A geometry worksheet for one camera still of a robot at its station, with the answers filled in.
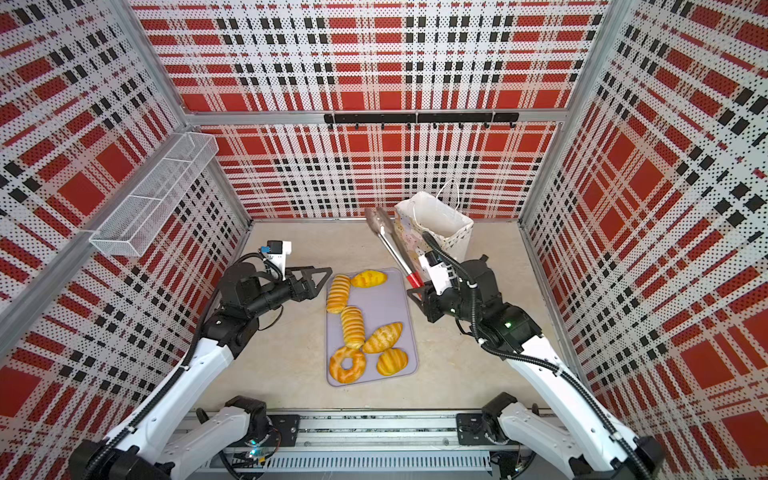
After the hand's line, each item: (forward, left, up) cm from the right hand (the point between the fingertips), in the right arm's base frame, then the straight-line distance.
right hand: (413, 294), depth 68 cm
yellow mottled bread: (+20, +14, -23) cm, 34 cm away
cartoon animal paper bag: (+31, -3, -4) cm, 31 cm away
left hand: (+7, +23, -1) cm, 24 cm away
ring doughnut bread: (-7, +15, -25) cm, 30 cm away
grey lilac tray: (+4, +12, -26) cm, 29 cm away
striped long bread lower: (+4, +18, -23) cm, 29 cm away
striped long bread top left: (+13, +23, -22) cm, 35 cm away
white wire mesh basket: (+31, +86, -6) cm, 92 cm away
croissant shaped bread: (-1, +8, -23) cm, 25 cm away
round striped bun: (-8, +6, -23) cm, 25 cm away
